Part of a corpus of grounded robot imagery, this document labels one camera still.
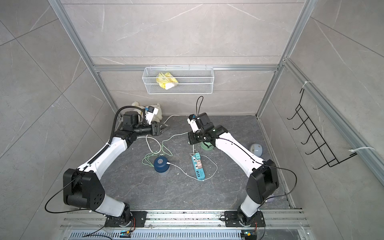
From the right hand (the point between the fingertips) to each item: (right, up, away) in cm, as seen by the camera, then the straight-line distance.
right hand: (191, 136), depth 82 cm
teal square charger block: (+4, -12, +6) cm, 14 cm away
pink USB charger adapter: (+5, -16, +4) cm, 18 cm away
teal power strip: (+5, -21, +5) cm, 23 cm away
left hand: (-12, +6, -4) cm, 14 cm away
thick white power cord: (-11, +15, +40) cm, 44 cm away
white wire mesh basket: (0, +37, +18) cm, 41 cm away
